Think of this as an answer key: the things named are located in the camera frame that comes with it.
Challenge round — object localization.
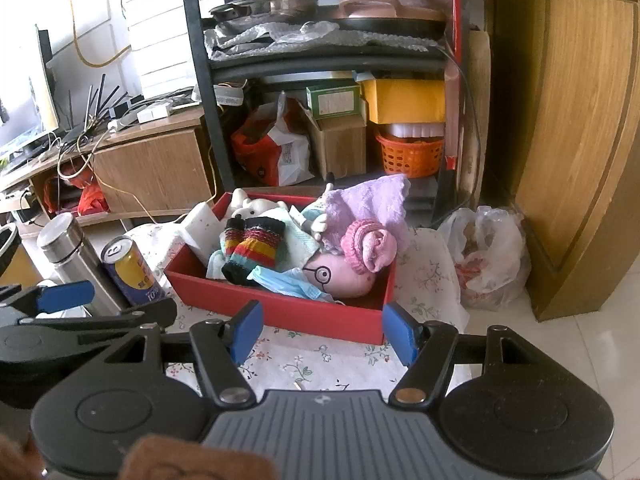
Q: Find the brown cardboard box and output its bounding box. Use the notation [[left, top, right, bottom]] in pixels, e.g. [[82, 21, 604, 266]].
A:
[[300, 105, 368, 181]]

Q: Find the small red plastic bag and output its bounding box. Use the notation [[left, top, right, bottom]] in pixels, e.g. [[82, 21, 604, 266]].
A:
[[42, 170, 112, 216]]

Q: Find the pink pot with lid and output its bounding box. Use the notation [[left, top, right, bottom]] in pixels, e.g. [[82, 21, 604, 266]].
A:
[[337, 0, 446, 23]]

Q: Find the pink pig plush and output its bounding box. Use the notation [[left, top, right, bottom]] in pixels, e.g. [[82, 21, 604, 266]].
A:
[[300, 183, 384, 297]]

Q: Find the pink knitted sock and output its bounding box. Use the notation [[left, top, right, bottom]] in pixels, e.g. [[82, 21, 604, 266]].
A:
[[340, 219, 399, 275]]

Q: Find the stainless steel thermos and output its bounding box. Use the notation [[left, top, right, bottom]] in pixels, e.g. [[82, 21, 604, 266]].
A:
[[36, 212, 126, 316]]

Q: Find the white plastic container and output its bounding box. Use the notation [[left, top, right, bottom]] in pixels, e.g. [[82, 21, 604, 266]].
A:
[[387, 121, 446, 140]]

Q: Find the bubble wrap sheet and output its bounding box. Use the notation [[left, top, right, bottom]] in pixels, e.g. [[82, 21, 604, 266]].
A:
[[204, 21, 446, 59]]

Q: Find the orange plastic basket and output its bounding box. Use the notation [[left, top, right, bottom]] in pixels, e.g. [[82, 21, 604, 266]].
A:
[[375, 130, 446, 179]]

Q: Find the wooden cabinet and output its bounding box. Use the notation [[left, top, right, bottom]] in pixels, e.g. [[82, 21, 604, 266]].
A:
[[492, 0, 640, 323]]

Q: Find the wooden tv stand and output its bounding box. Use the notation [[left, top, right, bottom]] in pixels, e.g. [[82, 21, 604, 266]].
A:
[[0, 110, 213, 226]]

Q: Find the floral tablecloth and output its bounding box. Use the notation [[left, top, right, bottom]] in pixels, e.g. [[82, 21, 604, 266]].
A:
[[127, 220, 471, 401]]

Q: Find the white printed plastic bag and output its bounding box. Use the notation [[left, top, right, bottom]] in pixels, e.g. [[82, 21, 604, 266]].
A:
[[265, 92, 316, 187]]

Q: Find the red cardboard box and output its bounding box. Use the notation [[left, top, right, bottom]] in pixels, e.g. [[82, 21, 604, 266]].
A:
[[164, 191, 398, 346]]

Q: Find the green box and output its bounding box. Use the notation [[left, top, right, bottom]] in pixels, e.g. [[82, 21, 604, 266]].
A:
[[306, 85, 362, 120]]

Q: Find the yellow box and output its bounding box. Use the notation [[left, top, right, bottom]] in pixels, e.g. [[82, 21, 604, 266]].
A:
[[361, 79, 447, 125]]

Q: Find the white bear plush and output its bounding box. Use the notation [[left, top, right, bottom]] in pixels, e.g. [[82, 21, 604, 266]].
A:
[[230, 187, 289, 224]]

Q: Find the purple towel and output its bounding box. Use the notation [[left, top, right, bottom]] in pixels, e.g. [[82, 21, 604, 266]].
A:
[[320, 175, 412, 252]]

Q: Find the white power adapter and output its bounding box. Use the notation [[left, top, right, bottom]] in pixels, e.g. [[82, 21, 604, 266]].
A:
[[136, 105, 174, 124]]

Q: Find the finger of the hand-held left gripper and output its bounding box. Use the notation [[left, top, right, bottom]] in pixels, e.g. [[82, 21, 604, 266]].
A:
[[20, 302, 179, 346], [0, 281, 96, 322]]

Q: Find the white roll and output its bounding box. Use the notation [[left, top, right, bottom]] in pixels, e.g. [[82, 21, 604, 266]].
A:
[[179, 201, 224, 261]]

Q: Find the brown fuzzy sleeve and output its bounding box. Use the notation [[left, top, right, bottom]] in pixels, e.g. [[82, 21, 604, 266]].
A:
[[120, 435, 279, 480]]

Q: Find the black frying pan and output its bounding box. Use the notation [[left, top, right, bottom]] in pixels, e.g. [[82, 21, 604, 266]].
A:
[[330, 16, 448, 42]]

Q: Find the stainless steel pot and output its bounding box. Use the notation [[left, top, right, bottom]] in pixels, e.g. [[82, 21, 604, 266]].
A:
[[209, 0, 322, 29]]

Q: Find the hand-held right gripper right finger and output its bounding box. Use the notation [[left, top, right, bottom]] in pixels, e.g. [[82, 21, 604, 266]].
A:
[[382, 302, 535, 408]]

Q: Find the yellow cable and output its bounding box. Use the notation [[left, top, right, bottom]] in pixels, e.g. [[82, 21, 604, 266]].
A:
[[71, 0, 134, 69]]

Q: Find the black router with antennas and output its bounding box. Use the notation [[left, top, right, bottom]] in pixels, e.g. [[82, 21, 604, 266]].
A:
[[65, 74, 146, 132]]

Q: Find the striped knitted sock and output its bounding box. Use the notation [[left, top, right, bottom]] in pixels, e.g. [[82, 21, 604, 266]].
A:
[[223, 218, 246, 262], [221, 216, 287, 287]]

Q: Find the blue and yellow drink can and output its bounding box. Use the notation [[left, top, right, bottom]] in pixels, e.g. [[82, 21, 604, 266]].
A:
[[101, 236, 167, 307]]

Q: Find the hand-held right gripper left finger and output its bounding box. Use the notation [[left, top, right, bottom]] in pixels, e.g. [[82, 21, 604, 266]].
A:
[[102, 301, 265, 407]]

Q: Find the computer monitor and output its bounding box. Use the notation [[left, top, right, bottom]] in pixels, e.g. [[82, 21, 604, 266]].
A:
[[0, 24, 59, 161]]

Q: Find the black shelf rack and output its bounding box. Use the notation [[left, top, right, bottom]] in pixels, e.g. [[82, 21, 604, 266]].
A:
[[179, 0, 483, 226]]

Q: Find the blue face mask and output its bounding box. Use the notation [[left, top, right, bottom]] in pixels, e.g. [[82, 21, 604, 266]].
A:
[[247, 265, 336, 304]]

